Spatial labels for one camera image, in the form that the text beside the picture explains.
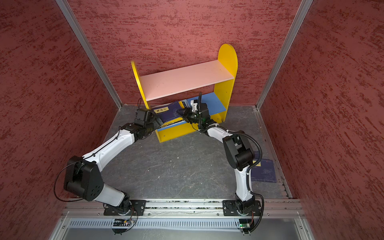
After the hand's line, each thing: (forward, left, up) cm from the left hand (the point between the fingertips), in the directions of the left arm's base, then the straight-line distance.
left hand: (157, 126), depth 88 cm
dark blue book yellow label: (+9, -6, +3) cm, 11 cm away
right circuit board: (-46, -48, -16) cm, 69 cm away
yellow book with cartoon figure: (+4, -10, +2) cm, 11 cm away
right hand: (+6, -11, +4) cm, 14 cm away
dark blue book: (-22, -64, -14) cm, 69 cm away
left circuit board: (-47, +12, -17) cm, 51 cm away
